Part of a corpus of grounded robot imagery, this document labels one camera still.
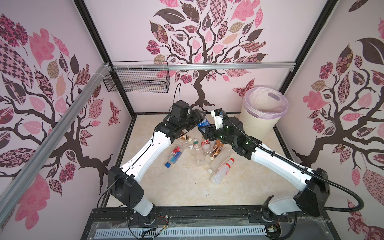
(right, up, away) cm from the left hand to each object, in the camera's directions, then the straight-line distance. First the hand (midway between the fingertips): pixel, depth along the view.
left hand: (204, 117), depth 75 cm
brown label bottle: (-11, -12, +26) cm, 31 cm away
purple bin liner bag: (+44, +12, +26) cm, 53 cm away
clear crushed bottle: (-12, -16, +24) cm, 31 cm away
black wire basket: (-52, +34, +47) cm, 78 cm away
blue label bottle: (0, -3, -5) cm, 6 cm away
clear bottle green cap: (-2, -23, +22) cm, 32 cm away
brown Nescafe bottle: (+10, -19, +20) cm, 29 cm away
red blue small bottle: (-18, -24, +18) cm, 35 cm away
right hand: (0, -3, -2) cm, 4 cm away
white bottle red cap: (+11, -31, +9) cm, 34 cm away
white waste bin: (+35, -5, +16) cm, 39 cm away
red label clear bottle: (+3, -19, +23) cm, 30 cm away
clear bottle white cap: (+2, -29, +16) cm, 33 cm away
